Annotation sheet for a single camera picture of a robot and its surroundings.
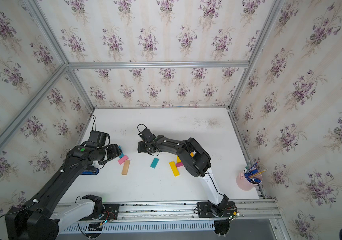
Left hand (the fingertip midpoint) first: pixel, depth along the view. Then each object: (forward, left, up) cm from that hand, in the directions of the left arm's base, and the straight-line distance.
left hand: (119, 154), depth 80 cm
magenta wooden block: (-1, -33, -12) cm, 35 cm away
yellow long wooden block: (-3, -30, -13) cm, 33 cm away
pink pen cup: (-15, -66, -5) cm, 68 cm away
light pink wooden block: (+2, +1, -12) cm, 13 cm away
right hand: (+9, -11, -11) cm, 18 cm away
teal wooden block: (+1, -18, -13) cm, 22 cm away
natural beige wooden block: (-2, -1, -12) cm, 13 cm away
